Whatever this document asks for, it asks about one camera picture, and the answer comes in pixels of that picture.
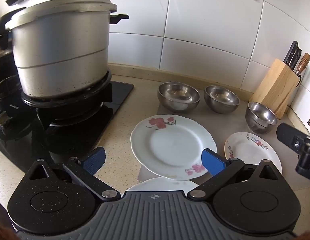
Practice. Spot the plain white plate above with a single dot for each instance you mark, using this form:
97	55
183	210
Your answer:
155	185

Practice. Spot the large steel bowl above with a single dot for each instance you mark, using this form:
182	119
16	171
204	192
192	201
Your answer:
178	97

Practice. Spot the small floral white plate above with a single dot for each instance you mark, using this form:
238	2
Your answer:
247	147

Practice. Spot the large aluminium pot with lid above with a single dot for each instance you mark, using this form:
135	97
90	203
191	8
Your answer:
62	55

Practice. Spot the black glass gas stove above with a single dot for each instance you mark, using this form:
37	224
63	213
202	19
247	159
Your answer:
114	92

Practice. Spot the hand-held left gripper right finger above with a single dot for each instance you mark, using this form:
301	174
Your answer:
212	162

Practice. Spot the medium steel bowl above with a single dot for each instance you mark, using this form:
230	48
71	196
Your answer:
221	100

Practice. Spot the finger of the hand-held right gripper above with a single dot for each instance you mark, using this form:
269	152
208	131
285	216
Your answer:
287	135

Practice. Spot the metal stove knob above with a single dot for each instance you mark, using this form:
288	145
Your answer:
2	120

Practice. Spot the large pink floral white plate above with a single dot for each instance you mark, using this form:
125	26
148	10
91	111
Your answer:
175	145

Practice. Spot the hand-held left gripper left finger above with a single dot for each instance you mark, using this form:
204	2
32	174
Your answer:
94	158

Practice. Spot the small steel bowl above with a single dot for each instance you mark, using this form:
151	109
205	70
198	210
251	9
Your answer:
261	117

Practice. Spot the wooden knife block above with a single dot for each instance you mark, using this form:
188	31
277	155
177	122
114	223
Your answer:
275	87

